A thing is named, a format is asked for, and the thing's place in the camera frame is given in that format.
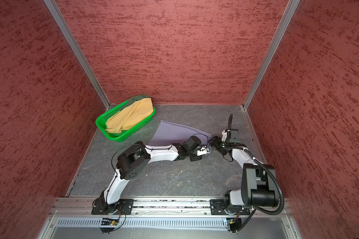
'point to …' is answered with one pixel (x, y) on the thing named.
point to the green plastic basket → (101, 123)
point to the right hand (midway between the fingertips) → (211, 145)
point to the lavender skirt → (167, 133)
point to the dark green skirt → (132, 99)
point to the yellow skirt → (129, 116)
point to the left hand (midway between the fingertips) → (200, 152)
